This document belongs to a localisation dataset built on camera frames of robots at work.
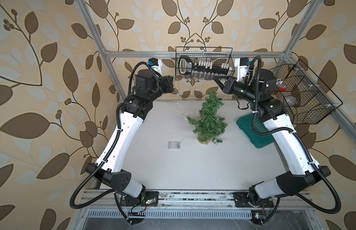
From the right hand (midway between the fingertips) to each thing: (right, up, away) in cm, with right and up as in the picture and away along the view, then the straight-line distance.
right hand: (214, 78), depth 61 cm
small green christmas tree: (-1, -22, +10) cm, 24 cm away
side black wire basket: (+50, -9, +11) cm, 52 cm away
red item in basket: (+44, -1, +21) cm, 49 cm away
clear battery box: (-20, -36, +32) cm, 53 cm away
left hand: (-19, +2, +2) cm, 19 cm away
